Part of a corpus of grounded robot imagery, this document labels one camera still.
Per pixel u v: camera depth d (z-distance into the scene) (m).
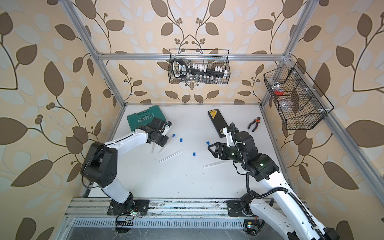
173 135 1.02
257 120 1.08
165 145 0.85
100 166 0.47
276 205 0.44
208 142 0.99
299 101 0.75
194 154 0.94
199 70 0.83
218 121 1.09
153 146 0.96
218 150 0.60
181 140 0.99
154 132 0.70
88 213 0.74
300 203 0.40
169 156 0.93
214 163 0.90
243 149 0.51
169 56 0.89
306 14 0.73
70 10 0.72
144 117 1.08
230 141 0.62
